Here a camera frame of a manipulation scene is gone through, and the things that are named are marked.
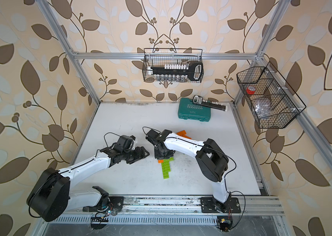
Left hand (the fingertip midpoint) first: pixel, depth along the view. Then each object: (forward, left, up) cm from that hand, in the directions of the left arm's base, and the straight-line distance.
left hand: (144, 153), depth 85 cm
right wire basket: (+15, -67, +29) cm, 74 cm away
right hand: (-1, -10, -3) cm, 11 cm away
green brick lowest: (-10, -13, -7) cm, 18 cm away
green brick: (-5, -12, -6) cm, 15 cm away
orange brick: (-2, -10, -6) cm, 11 cm away
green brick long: (-6, -14, -6) cm, 16 cm away
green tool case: (+38, -28, -3) cm, 47 cm away
